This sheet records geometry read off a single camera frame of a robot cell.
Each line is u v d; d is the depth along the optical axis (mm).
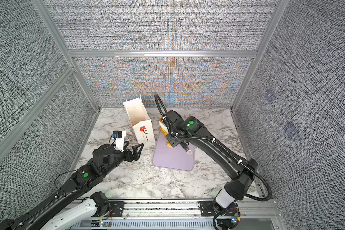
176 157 885
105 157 509
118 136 624
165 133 1022
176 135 476
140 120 785
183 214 732
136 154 628
